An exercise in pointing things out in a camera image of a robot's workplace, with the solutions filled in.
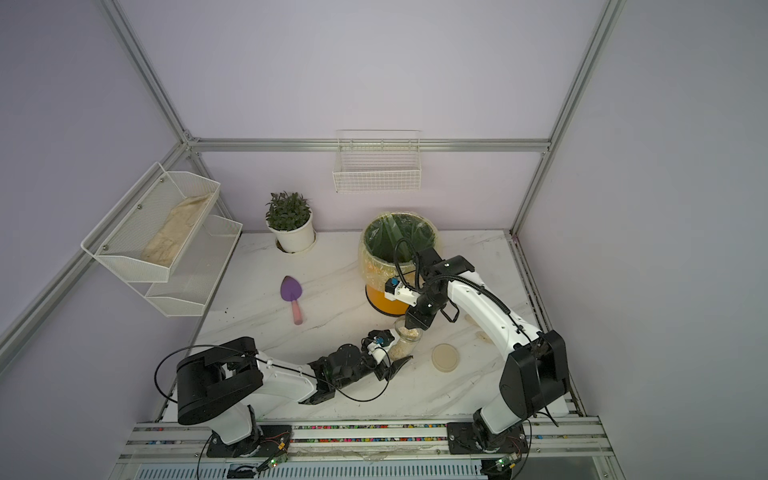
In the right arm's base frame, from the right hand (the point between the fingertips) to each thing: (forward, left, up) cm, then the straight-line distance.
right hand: (414, 325), depth 80 cm
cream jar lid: (-4, -9, -12) cm, 16 cm away
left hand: (-3, +4, -5) cm, 7 cm away
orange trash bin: (+2, +8, +8) cm, 12 cm away
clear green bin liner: (+29, +6, 0) cm, 30 cm away
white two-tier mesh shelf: (+18, +66, +18) cm, 71 cm away
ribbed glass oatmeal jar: (-6, +3, +3) cm, 8 cm away
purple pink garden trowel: (+21, +41, -12) cm, 48 cm away
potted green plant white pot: (+41, +42, +4) cm, 59 cm away
